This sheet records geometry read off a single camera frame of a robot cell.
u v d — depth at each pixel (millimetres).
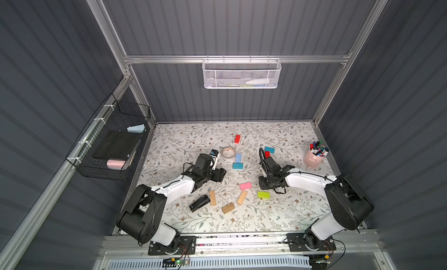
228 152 1051
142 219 438
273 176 710
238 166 972
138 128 808
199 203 829
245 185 908
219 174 804
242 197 867
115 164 649
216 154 809
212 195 868
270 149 1075
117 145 682
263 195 882
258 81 896
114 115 795
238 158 1020
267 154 1022
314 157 911
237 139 1116
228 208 832
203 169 701
